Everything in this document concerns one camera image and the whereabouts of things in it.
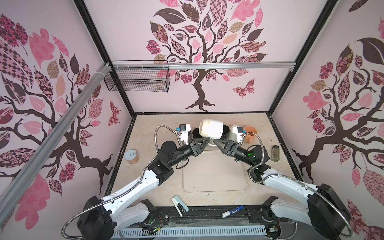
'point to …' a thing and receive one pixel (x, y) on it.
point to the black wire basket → (139, 76)
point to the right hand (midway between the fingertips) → (215, 142)
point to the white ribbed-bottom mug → (233, 133)
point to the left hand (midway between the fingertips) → (210, 142)
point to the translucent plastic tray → (213, 171)
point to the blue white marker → (225, 213)
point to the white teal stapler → (180, 207)
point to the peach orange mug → (250, 138)
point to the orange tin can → (131, 156)
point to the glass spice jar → (275, 153)
